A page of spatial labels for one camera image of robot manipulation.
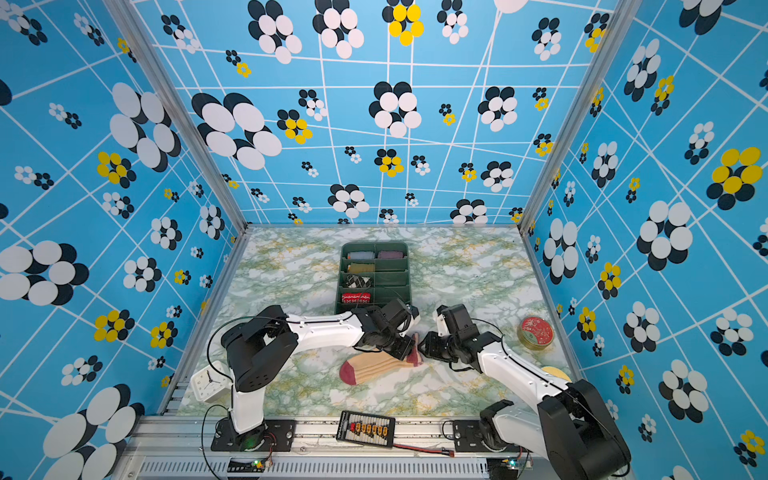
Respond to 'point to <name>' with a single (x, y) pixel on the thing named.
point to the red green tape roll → (535, 332)
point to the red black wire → (441, 450)
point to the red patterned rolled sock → (356, 297)
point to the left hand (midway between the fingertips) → (415, 352)
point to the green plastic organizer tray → (372, 274)
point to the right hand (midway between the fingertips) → (423, 348)
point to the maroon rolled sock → (390, 254)
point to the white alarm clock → (208, 384)
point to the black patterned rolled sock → (357, 281)
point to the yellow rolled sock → (361, 267)
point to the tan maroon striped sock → (375, 364)
